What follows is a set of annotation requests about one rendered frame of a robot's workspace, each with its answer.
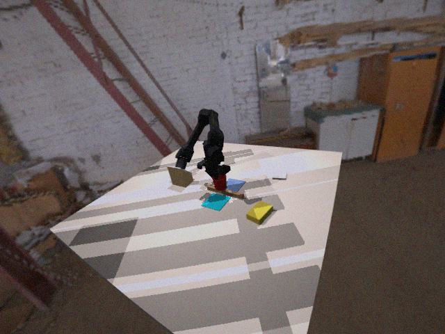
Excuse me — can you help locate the tan wooden flat bar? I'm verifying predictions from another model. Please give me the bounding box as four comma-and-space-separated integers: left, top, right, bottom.
207, 185, 244, 199

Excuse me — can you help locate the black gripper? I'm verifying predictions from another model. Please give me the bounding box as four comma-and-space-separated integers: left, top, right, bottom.
197, 157, 231, 180

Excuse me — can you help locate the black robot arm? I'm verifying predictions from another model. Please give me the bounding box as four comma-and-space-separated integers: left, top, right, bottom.
175, 109, 224, 170

